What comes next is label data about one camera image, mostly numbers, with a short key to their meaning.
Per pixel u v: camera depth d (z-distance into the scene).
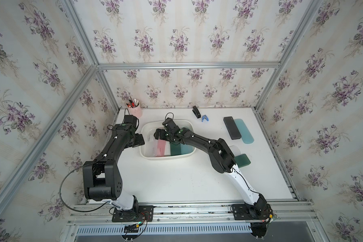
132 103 1.07
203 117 1.14
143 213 0.73
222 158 0.60
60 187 0.38
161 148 0.95
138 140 0.79
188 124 1.02
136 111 1.09
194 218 0.73
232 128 1.07
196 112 1.14
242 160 0.91
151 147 0.95
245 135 1.04
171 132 0.78
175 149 0.96
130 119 0.70
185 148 0.97
